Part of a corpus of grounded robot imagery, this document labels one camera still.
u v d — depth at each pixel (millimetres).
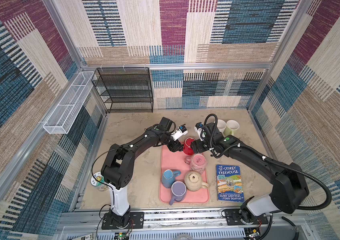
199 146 752
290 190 422
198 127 761
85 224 744
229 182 829
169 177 764
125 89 1084
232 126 1022
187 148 940
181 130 807
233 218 729
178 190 745
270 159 483
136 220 734
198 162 810
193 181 773
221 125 1012
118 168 495
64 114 730
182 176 850
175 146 807
